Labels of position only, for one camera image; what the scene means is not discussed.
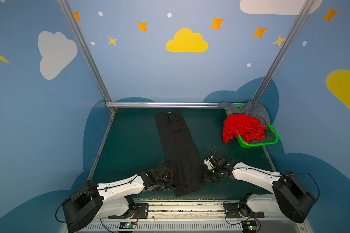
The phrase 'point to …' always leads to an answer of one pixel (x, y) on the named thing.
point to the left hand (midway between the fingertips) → (178, 187)
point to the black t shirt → (186, 162)
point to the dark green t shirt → (269, 137)
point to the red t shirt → (249, 128)
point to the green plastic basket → (249, 145)
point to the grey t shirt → (250, 108)
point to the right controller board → (249, 226)
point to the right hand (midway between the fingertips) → (201, 178)
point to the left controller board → (127, 225)
